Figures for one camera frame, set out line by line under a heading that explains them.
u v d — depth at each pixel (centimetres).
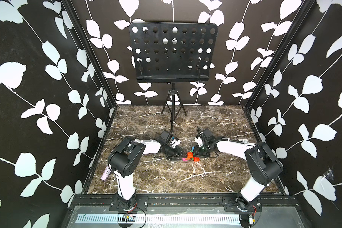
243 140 98
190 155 86
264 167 47
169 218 70
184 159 88
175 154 80
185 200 76
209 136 76
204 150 80
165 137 78
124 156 51
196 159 86
